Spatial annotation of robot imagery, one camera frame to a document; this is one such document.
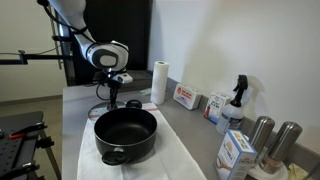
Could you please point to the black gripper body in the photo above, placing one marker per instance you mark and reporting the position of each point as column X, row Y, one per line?
column 113, row 85

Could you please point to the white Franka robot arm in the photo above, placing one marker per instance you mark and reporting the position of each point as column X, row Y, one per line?
column 106, row 56

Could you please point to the black pot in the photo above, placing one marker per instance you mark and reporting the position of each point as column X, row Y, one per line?
column 126, row 131

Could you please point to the white paper towel roll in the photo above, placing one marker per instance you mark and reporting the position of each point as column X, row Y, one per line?
column 159, row 83

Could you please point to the white first aid kit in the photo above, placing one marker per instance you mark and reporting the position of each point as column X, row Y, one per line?
column 186, row 96

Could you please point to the white towel with red stripes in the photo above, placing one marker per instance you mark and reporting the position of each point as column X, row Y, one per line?
column 166, row 160

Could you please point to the white carton with red print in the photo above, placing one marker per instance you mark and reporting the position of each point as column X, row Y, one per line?
column 216, row 106

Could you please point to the black perforated work table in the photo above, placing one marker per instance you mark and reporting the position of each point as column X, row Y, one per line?
column 16, row 150

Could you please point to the black clamp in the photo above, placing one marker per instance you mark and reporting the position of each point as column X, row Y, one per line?
column 20, row 170

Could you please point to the clear spray bottle black trigger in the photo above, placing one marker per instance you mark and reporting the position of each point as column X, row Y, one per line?
column 230, row 116

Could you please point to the blue and white salt box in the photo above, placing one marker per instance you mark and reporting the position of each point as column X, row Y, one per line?
column 235, row 156

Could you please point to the steel grinder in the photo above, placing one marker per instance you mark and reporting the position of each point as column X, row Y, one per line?
column 283, row 143
column 261, row 130

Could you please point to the white plate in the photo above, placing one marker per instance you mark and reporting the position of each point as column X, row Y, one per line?
column 280, row 175

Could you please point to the yellow cloth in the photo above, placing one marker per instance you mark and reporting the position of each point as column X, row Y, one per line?
column 296, row 171

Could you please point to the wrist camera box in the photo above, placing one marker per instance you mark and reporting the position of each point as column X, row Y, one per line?
column 122, row 78

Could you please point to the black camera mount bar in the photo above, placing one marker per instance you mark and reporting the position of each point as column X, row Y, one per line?
column 40, row 57

